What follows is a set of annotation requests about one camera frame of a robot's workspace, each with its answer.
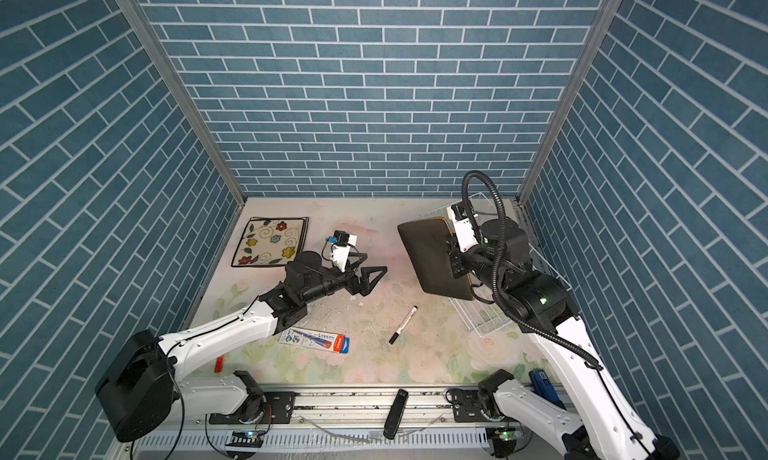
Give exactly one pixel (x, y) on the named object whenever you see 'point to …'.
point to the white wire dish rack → (483, 318)
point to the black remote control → (395, 414)
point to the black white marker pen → (402, 325)
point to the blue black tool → (542, 387)
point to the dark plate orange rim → (425, 246)
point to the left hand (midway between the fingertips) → (377, 265)
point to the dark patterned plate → (271, 241)
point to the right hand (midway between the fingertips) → (444, 232)
